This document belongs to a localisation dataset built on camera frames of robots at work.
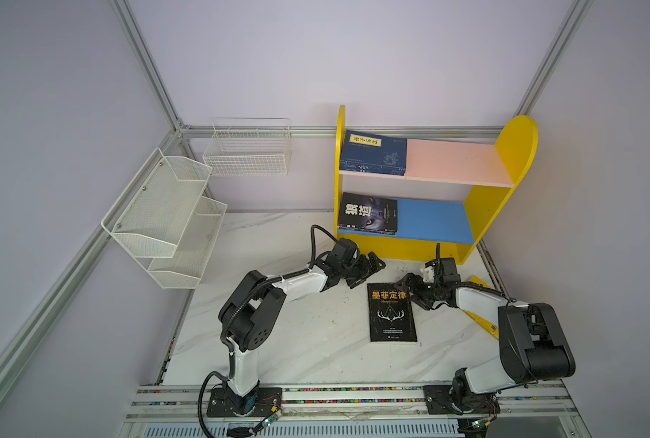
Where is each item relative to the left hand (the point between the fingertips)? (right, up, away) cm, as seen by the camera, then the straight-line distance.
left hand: (378, 271), depth 88 cm
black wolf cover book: (-2, +20, +8) cm, 21 cm away
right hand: (+9, -7, +4) cm, 12 cm away
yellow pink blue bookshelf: (+38, +32, +32) cm, 59 cm away
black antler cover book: (+4, -14, 0) cm, 15 cm away
